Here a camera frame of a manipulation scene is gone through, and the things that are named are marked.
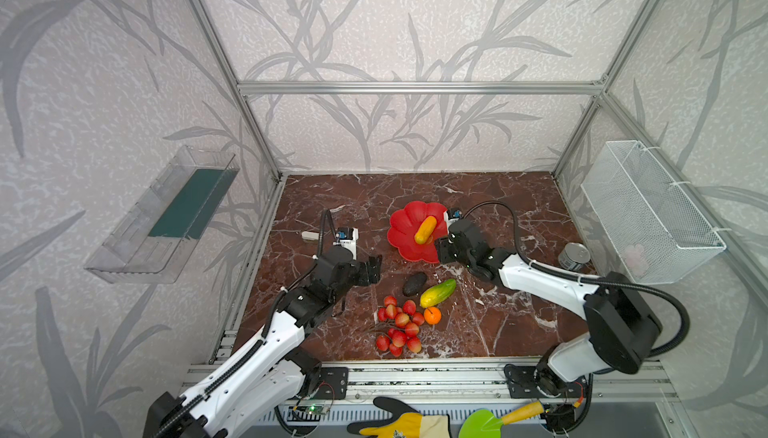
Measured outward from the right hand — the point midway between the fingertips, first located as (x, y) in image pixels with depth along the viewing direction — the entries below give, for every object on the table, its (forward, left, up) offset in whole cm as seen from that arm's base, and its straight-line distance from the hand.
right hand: (441, 231), depth 89 cm
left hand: (-9, +19, +6) cm, 22 cm away
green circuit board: (-43, +34, -11) cm, 56 cm away
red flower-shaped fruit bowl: (+10, +11, -11) cm, 19 cm away
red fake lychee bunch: (-25, +11, -5) cm, 28 cm away
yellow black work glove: (-46, +11, -8) cm, 48 cm away
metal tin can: (-5, -41, -7) cm, 42 cm away
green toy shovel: (-46, -7, -10) cm, 48 cm away
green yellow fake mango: (-16, +2, -8) cm, 18 cm away
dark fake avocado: (-13, +8, -8) cm, 18 cm away
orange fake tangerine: (-22, +3, -9) cm, 24 cm away
